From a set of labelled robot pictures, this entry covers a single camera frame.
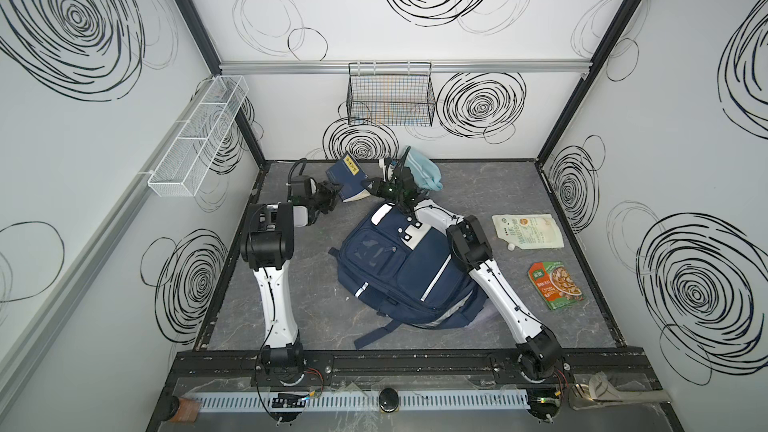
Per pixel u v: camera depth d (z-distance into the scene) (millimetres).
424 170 1126
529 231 991
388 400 619
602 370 730
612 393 694
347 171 1119
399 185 919
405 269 846
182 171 712
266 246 587
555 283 875
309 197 905
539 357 641
